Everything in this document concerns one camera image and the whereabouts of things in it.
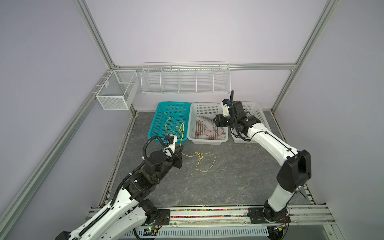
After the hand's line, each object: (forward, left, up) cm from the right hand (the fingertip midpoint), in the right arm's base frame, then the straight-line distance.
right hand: (216, 120), depth 85 cm
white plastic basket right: (+25, -32, -16) cm, 43 cm away
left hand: (-21, +18, +4) cm, 28 cm away
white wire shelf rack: (+29, +17, +9) cm, 35 cm away
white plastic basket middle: (+11, +9, -21) cm, 26 cm away
